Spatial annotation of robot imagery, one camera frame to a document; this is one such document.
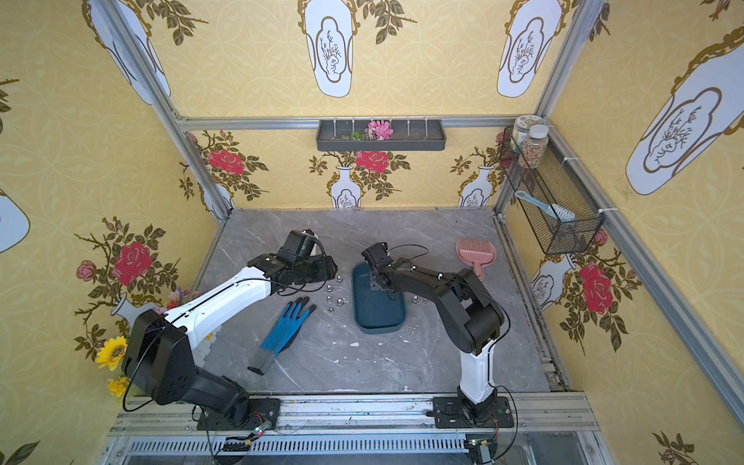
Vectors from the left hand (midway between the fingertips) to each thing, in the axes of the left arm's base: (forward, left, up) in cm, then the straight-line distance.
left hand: (319, 266), depth 87 cm
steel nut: (-5, -30, -13) cm, 33 cm away
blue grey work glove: (-17, +10, -11) cm, 22 cm away
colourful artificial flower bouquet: (-26, +43, +6) cm, 51 cm away
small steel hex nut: (-8, -3, -13) cm, 16 cm away
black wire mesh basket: (+10, -69, +16) cm, 71 cm away
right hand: (+4, -22, -11) cm, 25 cm away
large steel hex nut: (-5, -5, -13) cm, 15 cm away
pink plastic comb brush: (+12, -55, -12) cm, 58 cm away
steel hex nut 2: (-4, -2, -13) cm, 14 cm away
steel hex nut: (0, -1, -13) cm, 13 cm away
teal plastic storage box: (-10, -17, -11) cm, 22 cm away
